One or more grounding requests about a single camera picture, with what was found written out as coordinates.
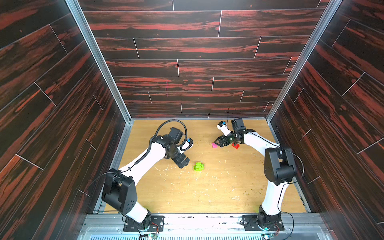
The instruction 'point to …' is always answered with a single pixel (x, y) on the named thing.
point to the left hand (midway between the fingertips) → (182, 157)
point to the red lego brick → (236, 146)
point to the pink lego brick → (214, 145)
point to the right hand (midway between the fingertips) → (222, 138)
